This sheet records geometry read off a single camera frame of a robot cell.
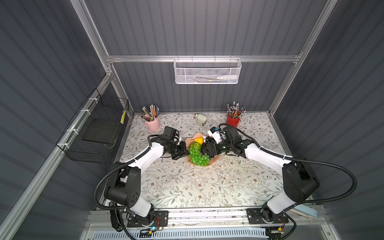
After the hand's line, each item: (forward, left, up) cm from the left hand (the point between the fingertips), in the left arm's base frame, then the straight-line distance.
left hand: (190, 152), depth 86 cm
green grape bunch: (-4, -4, -1) cm, 6 cm away
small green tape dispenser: (+30, -9, -4) cm, 32 cm away
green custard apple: (+6, -3, -2) cm, 7 cm away
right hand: (0, -10, +3) cm, 10 cm away
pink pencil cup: (+26, +25, -5) cm, 37 cm away
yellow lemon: (+13, -6, -5) cm, 15 cm away
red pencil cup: (+24, -31, -1) cm, 39 cm away
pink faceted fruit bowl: (-2, -14, -7) cm, 16 cm away
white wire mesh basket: (+71, -17, +12) cm, 74 cm away
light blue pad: (-32, -55, -5) cm, 64 cm away
